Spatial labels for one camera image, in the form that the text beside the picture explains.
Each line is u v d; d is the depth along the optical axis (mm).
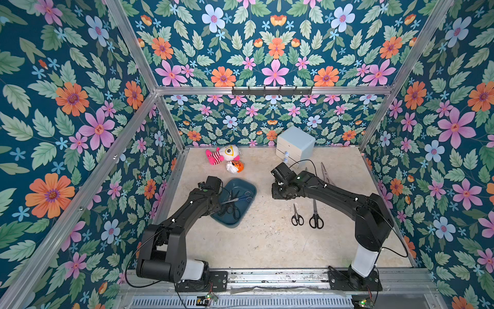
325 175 1073
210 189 717
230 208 938
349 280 658
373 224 467
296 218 906
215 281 735
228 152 1078
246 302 703
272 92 933
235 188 992
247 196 964
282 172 679
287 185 672
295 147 1009
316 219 904
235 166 1043
